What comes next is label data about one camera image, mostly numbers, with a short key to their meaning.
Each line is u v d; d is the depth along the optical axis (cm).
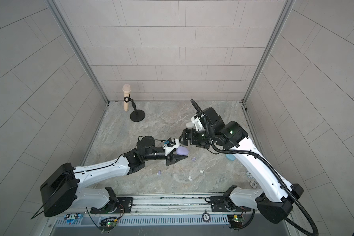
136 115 107
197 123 60
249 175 81
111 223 65
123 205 70
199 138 55
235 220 68
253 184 79
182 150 64
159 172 82
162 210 71
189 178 79
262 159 39
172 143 57
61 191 40
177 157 63
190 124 103
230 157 85
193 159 87
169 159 61
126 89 88
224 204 64
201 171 82
